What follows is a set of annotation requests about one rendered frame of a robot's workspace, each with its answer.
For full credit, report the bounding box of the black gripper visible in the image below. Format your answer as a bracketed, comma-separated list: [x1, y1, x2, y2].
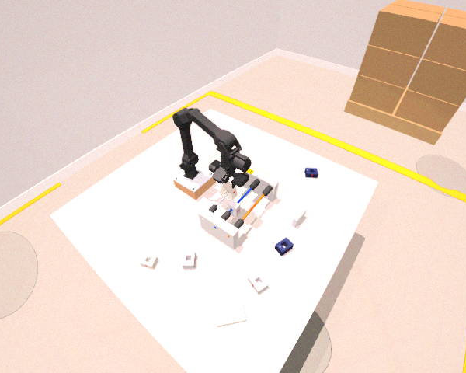
[208, 159, 249, 189]

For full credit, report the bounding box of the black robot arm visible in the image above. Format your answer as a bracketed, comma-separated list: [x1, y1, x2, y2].
[172, 107, 252, 184]

